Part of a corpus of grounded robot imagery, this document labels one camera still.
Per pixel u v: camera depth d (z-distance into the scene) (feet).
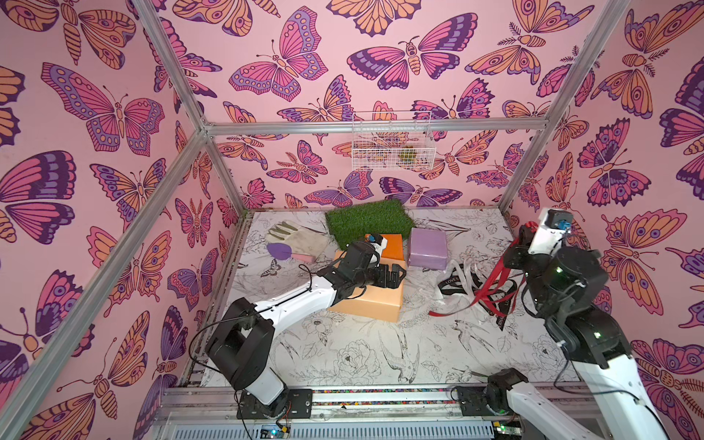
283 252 3.52
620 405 1.24
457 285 3.13
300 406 2.41
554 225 1.53
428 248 3.23
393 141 3.12
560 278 1.36
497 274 2.35
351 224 3.67
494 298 3.01
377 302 2.62
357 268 2.13
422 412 2.39
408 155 3.02
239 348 1.43
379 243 2.46
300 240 3.60
